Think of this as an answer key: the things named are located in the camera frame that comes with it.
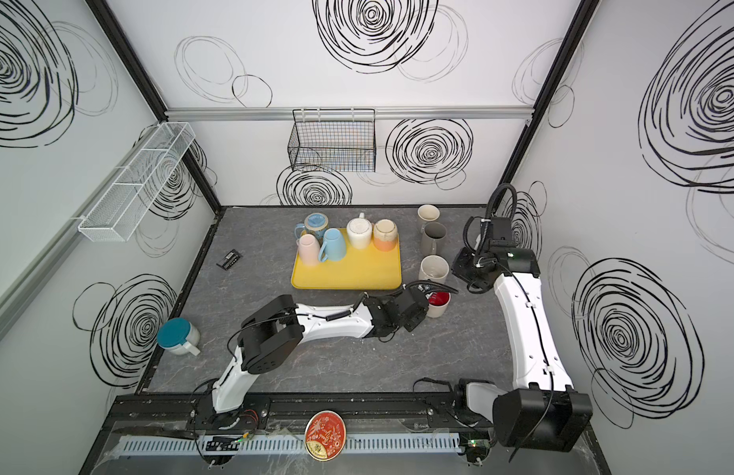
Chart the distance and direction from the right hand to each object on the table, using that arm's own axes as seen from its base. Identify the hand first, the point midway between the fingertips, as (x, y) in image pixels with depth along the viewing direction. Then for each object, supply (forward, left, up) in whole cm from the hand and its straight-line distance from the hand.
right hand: (453, 267), depth 76 cm
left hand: (-3, +7, -16) cm, 17 cm away
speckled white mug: (+9, +2, -14) cm, 17 cm away
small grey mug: (+32, +1, -12) cm, 34 cm away
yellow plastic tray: (+13, +26, -22) cm, 36 cm away
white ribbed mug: (+23, +26, -13) cm, 37 cm away
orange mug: (+22, +17, -13) cm, 31 cm away
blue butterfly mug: (+25, +42, -11) cm, 50 cm away
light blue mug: (+18, +35, -14) cm, 42 cm away
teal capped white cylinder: (-14, +74, -13) cm, 76 cm away
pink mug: (+16, +43, -14) cm, 48 cm away
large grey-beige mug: (+20, +1, -12) cm, 23 cm away
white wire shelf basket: (+6, +85, +13) cm, 86 cm away
